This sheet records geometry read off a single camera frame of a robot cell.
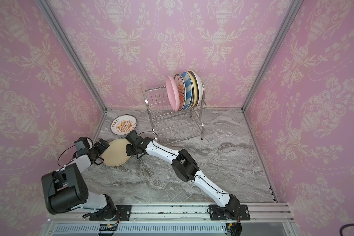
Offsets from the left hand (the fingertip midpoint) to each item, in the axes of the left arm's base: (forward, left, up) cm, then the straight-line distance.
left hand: (103, 146), depth 92 cm
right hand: (-2, -16, -3) cm, 16 cm away
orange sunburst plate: (+22, -6, -5) cm, 23 cm away
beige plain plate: (-3, -8, -5) cm, 10 cm away
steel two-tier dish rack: (+18, -41, -2) cm, 45 cm away
